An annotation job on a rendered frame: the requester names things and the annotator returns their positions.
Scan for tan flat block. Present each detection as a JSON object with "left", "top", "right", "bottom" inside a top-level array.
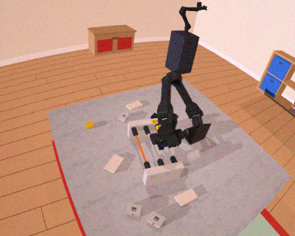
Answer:
[
  {"left": 175, "top": 188, "right": 198, "bottom": 207},
  {"left": 104, "top": 154, "right": 124, "bottom": 173},
  {"left": 126, "top": 100, "right": 142, "bottom": 111}
]

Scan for orange short cylinder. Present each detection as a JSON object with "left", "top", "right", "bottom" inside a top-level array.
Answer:
[{"left": 86, "top": 122, "right": 94, "bottom": 128}]

